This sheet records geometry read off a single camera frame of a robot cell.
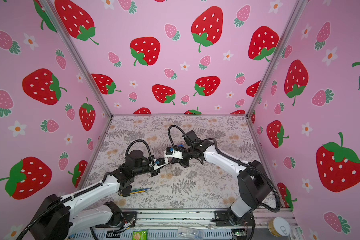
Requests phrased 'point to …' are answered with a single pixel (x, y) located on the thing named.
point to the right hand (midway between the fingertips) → (172, 159)
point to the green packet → (140, 235)
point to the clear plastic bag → (189, 233)
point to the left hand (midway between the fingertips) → (167, 160)
